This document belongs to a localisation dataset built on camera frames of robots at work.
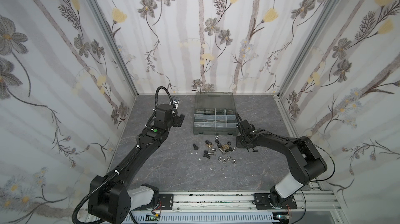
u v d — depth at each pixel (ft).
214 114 3.41
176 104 2.26
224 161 2.83
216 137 3.14
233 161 2.85
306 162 1.52
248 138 2.27
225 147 3.05
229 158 2.89
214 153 2.90
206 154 2.91
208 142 3.13
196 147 3.04
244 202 2.47
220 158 2.89
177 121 2.39
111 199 1.27
